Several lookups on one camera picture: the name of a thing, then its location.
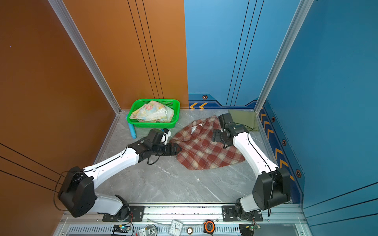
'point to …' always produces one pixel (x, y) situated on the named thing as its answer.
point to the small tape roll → (190, 230)
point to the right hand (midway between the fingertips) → (218, 138)
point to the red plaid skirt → (199, 152)
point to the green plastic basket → (174, 103)
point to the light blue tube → (132, 129)
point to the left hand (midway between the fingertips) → (177, 149)
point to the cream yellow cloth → (153, 111)
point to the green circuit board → (118, 228)
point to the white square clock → (175, 227)
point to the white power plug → (144, 232)
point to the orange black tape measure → (209, 227)
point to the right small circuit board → (256, 226)
